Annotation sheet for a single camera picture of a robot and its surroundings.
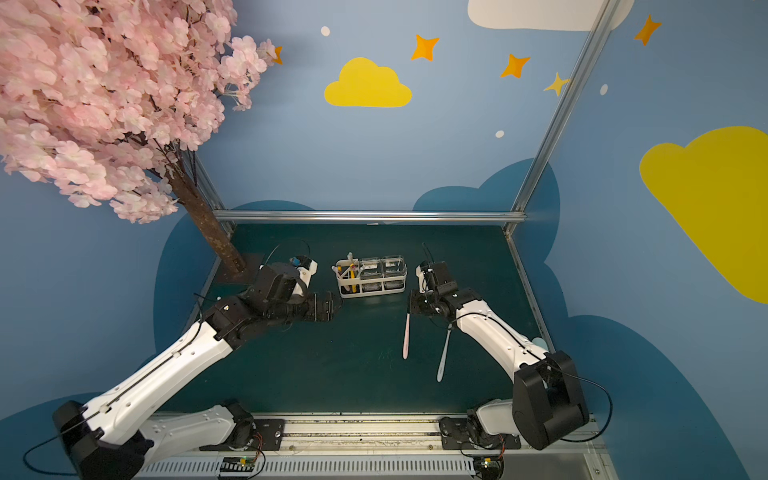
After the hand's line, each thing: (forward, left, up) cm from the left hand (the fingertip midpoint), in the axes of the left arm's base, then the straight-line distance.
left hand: (331, 297), depth 74 cm
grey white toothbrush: (+18, -2, -6) cm, 19 cm away
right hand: (+7, -22, -12) cm, 26 cm away
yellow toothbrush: (+16, -3, -20) cm, 26 cm away
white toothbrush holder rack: (+20, -8, -19) cm, 28 cm away
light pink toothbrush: (-3, -20, -18) cm, 27 cm away
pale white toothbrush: (-10, -30, -24) cm, 39 cm away
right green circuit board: (-32, -40, -26) cm, 58 cm away
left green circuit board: (-33, +22, -26) cm, 48 cm away
